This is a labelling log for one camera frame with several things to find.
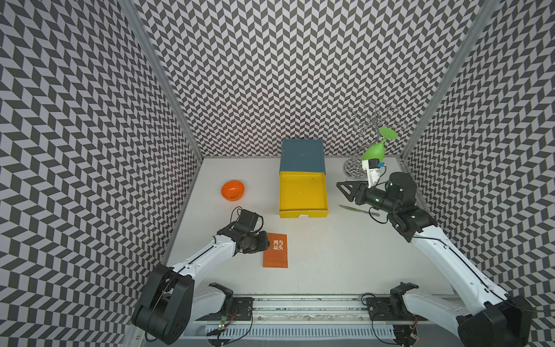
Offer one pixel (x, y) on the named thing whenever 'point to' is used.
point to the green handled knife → (360, 210)
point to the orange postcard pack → (277, 254)
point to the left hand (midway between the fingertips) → (266, 246)
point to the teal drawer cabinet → (302, 155)
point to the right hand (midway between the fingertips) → (341, 188)
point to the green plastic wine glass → (376, 151)
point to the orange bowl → (233, 190)
